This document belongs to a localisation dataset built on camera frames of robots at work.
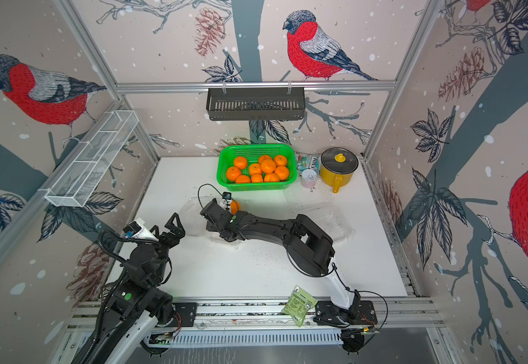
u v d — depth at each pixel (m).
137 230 0.62
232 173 1.07
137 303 0.54
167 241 0.66
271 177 1.04
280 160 1.14
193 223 0.98
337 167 1.03
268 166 1.07
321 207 1.01
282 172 1.07
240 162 1.14
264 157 1.14
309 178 1.06
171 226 0.67
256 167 1.09
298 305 0.75
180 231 0.69
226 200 0.80
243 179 1.07
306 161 1.15
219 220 0.67
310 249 0.50
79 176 0.73
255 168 1.09
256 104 1.07
